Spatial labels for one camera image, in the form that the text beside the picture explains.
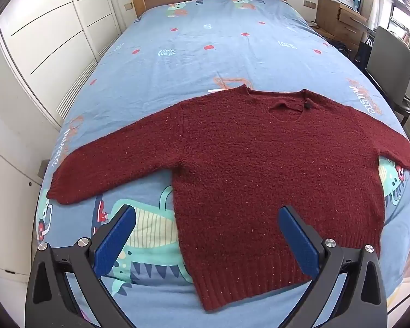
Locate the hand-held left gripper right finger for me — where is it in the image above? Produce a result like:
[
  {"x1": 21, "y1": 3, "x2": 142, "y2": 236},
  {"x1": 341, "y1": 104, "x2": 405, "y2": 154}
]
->
[{"x1": 278, "y1": 206, "x2": 387, "y2": 328}]

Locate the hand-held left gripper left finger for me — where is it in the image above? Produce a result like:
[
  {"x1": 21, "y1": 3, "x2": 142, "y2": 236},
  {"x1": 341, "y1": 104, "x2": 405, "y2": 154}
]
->
[{"x1": 25, "y1": 204, "x2": 137, "y2": 328}]

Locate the dark red knitted sweater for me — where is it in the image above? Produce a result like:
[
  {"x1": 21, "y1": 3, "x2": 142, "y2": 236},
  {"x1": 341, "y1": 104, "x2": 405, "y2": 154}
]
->
[{"x1": 47, "y1": 85, "x2": 410, "y2": 312}]

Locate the grey chair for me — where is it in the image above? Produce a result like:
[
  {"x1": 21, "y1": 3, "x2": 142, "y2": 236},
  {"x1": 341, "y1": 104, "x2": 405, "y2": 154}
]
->
[{"x1": 365, "y1": 26, "x2": 410, "y2": 127}]

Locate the black bag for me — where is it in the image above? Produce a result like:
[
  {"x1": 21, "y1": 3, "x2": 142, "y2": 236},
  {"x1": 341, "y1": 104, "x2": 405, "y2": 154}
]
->
[{"x1": 353, "y1": 39, "x2": 375, "y2": 72}]

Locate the dark backpack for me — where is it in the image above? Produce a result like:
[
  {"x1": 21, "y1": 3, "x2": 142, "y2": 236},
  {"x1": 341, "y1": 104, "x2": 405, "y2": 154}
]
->
[{"x1": 328, "y1": 39, "x2": 351, "y2": 56}]

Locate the wooden drawer cabinet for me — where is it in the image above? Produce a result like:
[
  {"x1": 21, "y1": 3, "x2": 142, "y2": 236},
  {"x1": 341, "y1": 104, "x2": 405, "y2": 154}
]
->
[{"x1": 315, "y1": 0, "x2": 368, "y2": 54}]

